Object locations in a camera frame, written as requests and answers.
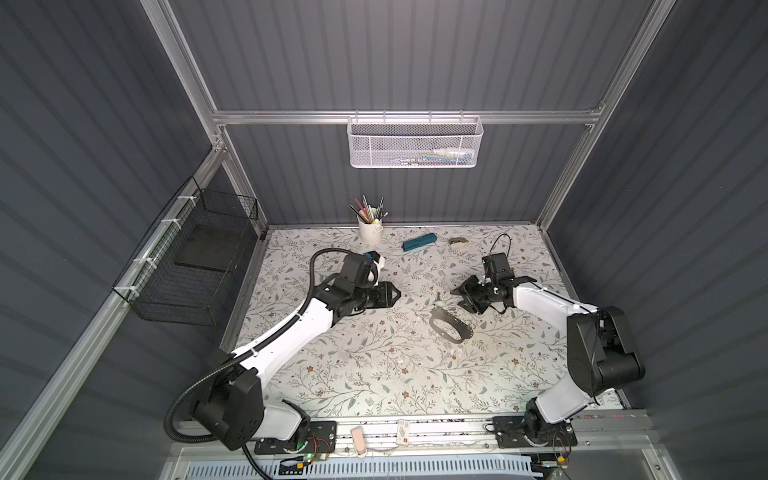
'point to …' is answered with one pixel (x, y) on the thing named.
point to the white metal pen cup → (371, 233)
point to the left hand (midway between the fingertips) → (397, 294)
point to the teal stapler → (419, 242)
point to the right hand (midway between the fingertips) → (456, 295)
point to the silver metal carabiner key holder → (462, 329)
